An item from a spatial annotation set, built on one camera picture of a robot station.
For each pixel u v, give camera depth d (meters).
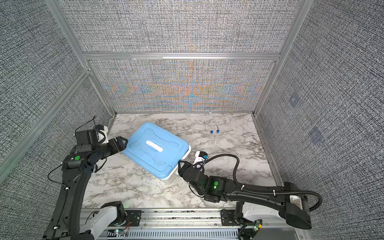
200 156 0.66
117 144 0.64
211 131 0.89
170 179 0.72
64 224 0.38
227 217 0.74
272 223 0.72
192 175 0.53
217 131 0.90
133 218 0.73
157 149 0.78
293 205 0.40
